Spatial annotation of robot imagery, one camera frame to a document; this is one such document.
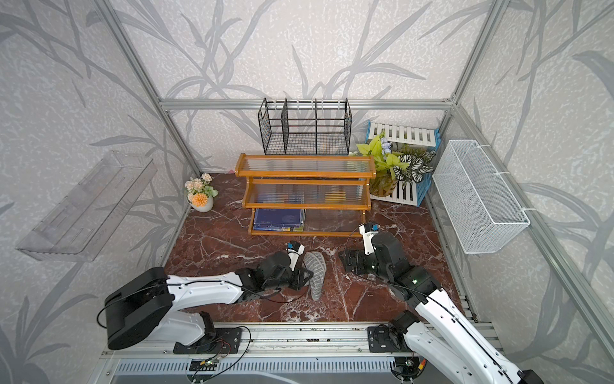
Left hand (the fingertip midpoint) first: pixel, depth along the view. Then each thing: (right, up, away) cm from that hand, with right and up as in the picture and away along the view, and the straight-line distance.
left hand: (312, 275), depth 81 cm
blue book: (-15, +18, +16) cm, 28 cm away
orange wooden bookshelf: (+3, +27, +30) cm, 41 cm away
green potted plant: (+34, +39, +8) cm, 52 cm away
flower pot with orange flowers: (-48, +28, +18) cm, 58 cm away
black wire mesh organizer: (-4, +58, +25) cm, 63 cm away
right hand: (+12, +10, -7) cm, 17 cm away
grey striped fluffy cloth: (+1, +4, +1) cm, 4 cm away
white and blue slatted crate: (+38, +50, +15) cm, 64 cm away
